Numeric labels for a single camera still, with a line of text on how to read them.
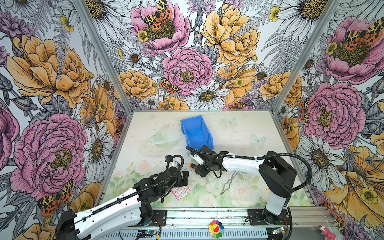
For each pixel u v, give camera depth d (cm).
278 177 48
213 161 68
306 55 89
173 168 61
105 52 89
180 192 83
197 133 108
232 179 87
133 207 51
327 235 68
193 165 91
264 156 52
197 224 74
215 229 70
